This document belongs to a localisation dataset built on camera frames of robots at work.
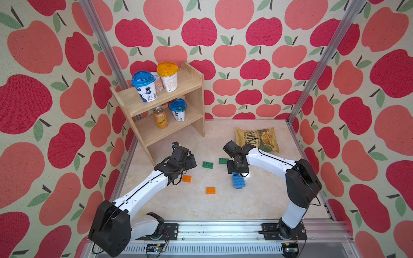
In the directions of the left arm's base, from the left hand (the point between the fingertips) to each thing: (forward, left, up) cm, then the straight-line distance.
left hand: (189, 163), depth 85 cm
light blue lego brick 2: (-5, -27, -9) cm, 29 cm away
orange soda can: (+16, +15, +18) cm, 28 cm away
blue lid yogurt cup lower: (+24, +6, +19) cm, 31 cm away
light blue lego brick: (-8, -28, -11) cm, 31 cm away
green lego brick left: (+5, -10, -10) cm, 15 cm away
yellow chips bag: (+20, -46, -4) cm, 51 cm away
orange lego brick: (-4, +2, -11) cm, 11 cm away
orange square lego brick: (-11, -12, -11) cm, 19 cm away
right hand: (-2, -26, -7) cm, 27 cm away
